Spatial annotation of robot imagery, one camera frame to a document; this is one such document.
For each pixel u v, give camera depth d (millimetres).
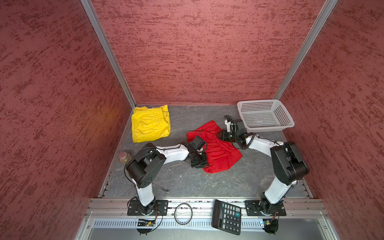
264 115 1065
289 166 480
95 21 754
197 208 757
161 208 744
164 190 804
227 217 706
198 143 741
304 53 891
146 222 721
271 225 711
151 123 1051
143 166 480
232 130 789
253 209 735
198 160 778
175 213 720
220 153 913
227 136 851
